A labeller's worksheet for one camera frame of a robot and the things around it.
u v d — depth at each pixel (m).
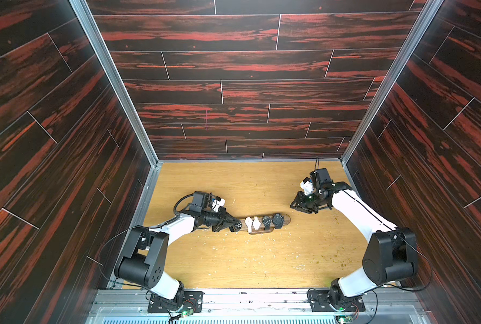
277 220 0.86
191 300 0.74
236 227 0.84
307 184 0.82
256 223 0.85
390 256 0.44
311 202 0.74
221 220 0.77
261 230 0.91
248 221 0.86
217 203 0.87
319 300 0.73
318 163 1.22
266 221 0.86
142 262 0.44
